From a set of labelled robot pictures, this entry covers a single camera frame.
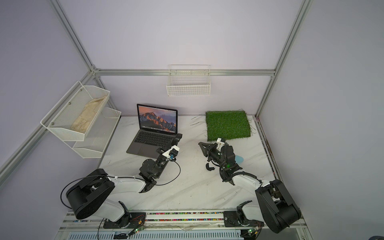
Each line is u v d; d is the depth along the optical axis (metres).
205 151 0.75
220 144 0.78
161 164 0.69
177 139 0.76
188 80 0.96
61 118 0.69
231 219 0.73
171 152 0.65
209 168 0.92
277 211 0.41
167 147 0.72
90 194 0.45
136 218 0.73
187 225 0.73
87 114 0.80
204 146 0.79
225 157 0.63
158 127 1.07
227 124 1.12
